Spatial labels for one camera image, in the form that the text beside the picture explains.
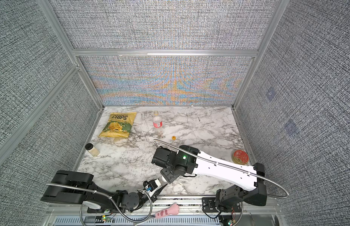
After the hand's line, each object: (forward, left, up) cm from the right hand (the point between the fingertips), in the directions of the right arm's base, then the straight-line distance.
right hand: (170, 170), depth 66 cm
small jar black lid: (+17, +48, -12) cm, 53 cm away
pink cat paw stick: (-14, -1, -15) cm, 21 cm away
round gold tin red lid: (+14, -43, -17) cm, 48 cm away
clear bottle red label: (+31, +9, -6) cm, 33 cm away
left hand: (-2, +3, -10) cm, 10 cm away
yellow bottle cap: (+30, -1, -21) cm, 36 cm away
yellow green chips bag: (+36, +37, -13) cm, 53 cm away
